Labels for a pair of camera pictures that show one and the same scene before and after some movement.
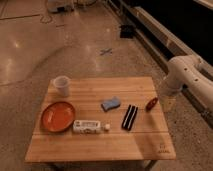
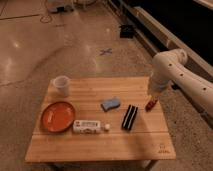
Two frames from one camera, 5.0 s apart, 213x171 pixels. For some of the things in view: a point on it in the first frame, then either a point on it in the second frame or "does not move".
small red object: [151, 104] does not move
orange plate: [58, 116] does not move
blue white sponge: [111, 104] does not move
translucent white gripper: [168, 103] to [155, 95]
